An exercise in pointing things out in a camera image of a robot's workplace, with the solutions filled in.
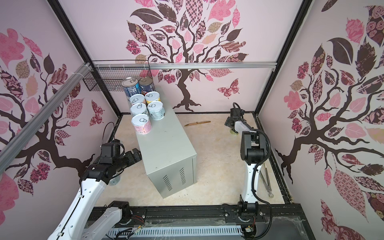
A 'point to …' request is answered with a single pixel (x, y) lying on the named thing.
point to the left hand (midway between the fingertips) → (135, 158)
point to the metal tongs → (267, 186)
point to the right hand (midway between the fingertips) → (236, 122)
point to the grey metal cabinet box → (169, 159)
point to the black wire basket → (110, 79)
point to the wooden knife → (197, 122)
